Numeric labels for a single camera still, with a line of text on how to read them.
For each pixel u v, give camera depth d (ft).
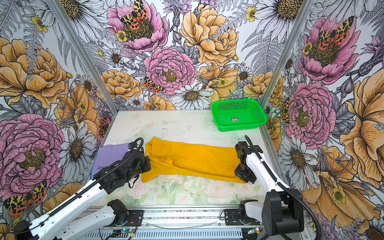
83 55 2.89
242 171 2.24
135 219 2.41
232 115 3.90
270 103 3.67
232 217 2.43
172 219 2.49
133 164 1.89
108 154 3.08
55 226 1.36
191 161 3.08
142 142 1.95
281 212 1.33
